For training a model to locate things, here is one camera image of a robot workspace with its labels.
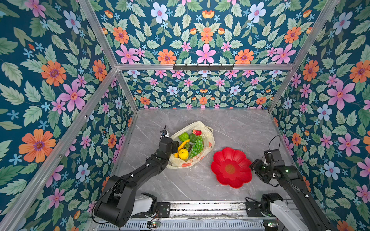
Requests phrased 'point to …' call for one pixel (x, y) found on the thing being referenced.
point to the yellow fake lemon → (183, 154)
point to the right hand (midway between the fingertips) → (250, 167)
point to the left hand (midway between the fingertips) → (175, 138)
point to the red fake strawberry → (196, 132)
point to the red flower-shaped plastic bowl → (232, 167)
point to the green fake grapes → (197, 147)
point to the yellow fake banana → (176, 154)
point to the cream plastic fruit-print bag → (209, 145)
